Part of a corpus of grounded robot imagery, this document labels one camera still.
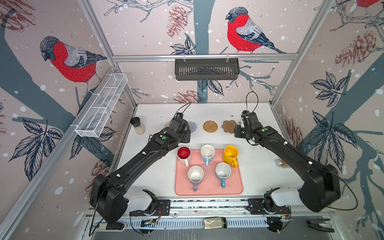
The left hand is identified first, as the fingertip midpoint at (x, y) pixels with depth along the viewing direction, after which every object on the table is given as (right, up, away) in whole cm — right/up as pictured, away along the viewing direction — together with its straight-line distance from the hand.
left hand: (186, 129), depth 80 cm
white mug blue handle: (+21, -24, +3) cm, 32 cm away
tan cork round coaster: (+16, 0, +27) cm, 31 cm away
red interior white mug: (-2, -16, +10) cm, 19 cm away
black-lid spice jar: (-33, -2, +19) cm, 39 cm away
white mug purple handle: (+5, -26, +3) cm, 27 cm away
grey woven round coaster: (+3, 0, +27) cm, 28 cm away
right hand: (+29, 0, +6) cm, 30 cm away
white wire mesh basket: (-45, +4, -10) cm, 47 cm away
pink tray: (+14, -31, +1) cm, 34 cm away
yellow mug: (+27, -17, +10) cm, 33 cm away
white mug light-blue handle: (+12, -16, +9) cm, 22 cm away
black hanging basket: (+13, +42, +26) cm, 51 cm away
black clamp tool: (+64, -43, -12) cm, 78 cm away
